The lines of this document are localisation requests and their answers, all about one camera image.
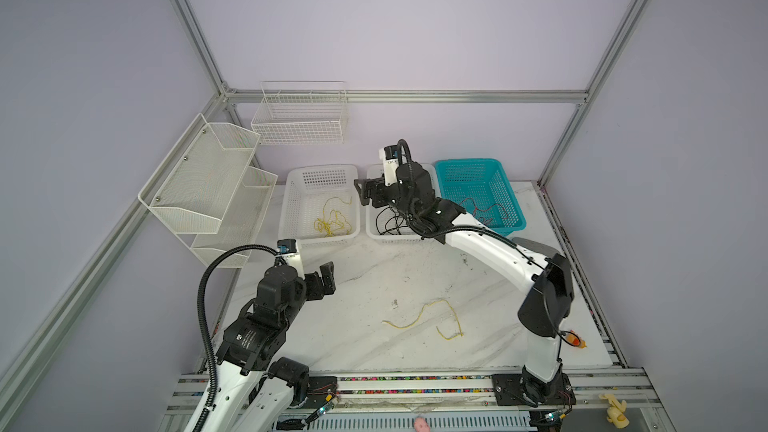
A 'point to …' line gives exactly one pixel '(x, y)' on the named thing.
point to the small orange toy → (574, 340)
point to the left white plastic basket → (320, 205)
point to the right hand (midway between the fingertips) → (366, 177)
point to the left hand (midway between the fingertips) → (314, 270)
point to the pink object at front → (421, 425)
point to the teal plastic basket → (482, 188)
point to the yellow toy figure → (616, 411)
